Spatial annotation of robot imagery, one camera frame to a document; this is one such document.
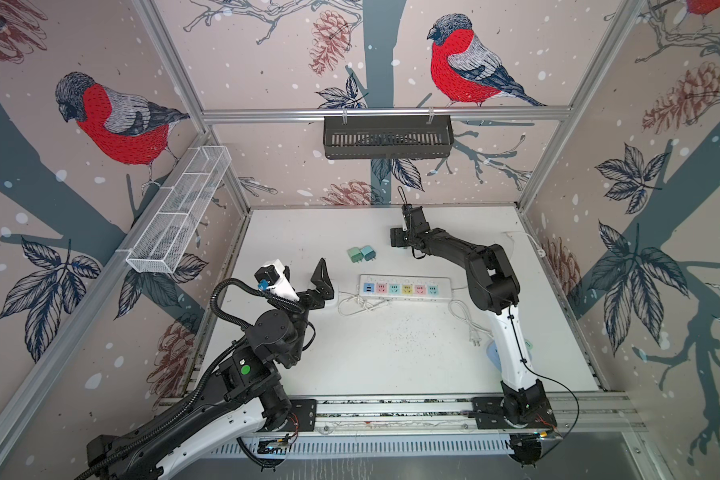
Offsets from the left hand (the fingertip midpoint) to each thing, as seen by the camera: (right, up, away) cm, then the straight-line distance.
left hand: (306, 266), depth 63 cm
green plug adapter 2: (+9, -1, +40) cm, 41 cm away
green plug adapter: (+57, -23, +15) cm, 63 cm away
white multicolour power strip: (+25, -11, +32) cm, 42 cm away
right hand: (+25, +6, +47) cm, 53 cm away
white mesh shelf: (-36, +5, +8) cm, 38 cm away
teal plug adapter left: (+13, 0, +40) cm, 42 cm away
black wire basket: (+21, +41, +40) cm, 61 cm away
